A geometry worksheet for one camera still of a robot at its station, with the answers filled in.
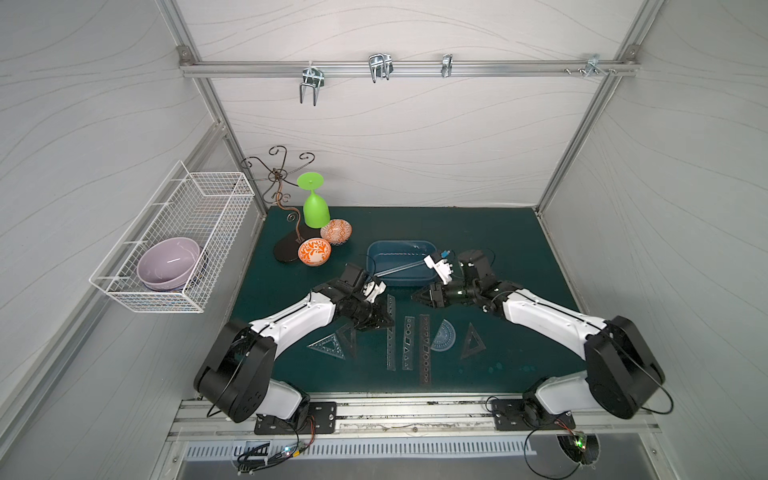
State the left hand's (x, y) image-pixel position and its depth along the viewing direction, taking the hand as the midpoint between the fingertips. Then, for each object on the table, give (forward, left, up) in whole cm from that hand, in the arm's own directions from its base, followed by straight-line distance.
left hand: (395, 325), depth 80 cm
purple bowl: (+1, +48, +27) cm, 55 cm away
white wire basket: (+22, +51, +23) cm, 60 cm away
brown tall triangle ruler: (+1, +14, -9) cm, 17 cm away
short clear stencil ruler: (-2, -4, -9) cm, 10 cm away
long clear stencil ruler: (-3, +1, -1) cm, 3 cm away
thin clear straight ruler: (+22, +7, -9) cm, 24 cm away
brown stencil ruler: (-3, -9, -8) cm, 13 cm away
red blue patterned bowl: (+39, +23, -7) cm, 46 cm away
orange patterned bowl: (+29, +29, -6) cm, 42 cm away
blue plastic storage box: (+31, +3, -9) cm, 32 cm away
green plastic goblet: (+30, +25, +14) cm, 41 cm away
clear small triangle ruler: (-3, +19, -9) cm, 21 cm away
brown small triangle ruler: (-1, -23, -9) cm, 25 cm away
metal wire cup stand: (+32, +40, -7) cm, 52 cm away
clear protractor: (0, -15, -9) cm, 18 cm away
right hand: (+7, -5, +5) cm, 10 cm away
